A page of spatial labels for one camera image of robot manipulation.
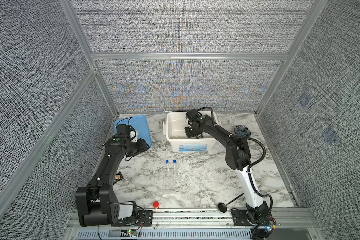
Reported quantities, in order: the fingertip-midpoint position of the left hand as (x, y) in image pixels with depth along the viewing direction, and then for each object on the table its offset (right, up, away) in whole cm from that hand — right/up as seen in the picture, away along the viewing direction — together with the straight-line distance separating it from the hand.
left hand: (145, 147), depth 84 cm
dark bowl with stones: (+63, +9, +22) cm, 68 cm away
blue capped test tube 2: (+13, -6, -7) cm, 16 cm away
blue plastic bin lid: (-11, +14, +28) cm, 33 cm away
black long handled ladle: (+41, -30, -7) cm, 51 cm away
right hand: (+25, +7, +17) cm, 32 cm away
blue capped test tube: (+17, -6, -8) cm, 19 cm away
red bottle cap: (+7, -28, -7) cm, 30 cm away
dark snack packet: (-16, -17, +1) cm, 23 cm away
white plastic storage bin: (+16, +11, +20) cm, 28 cm away
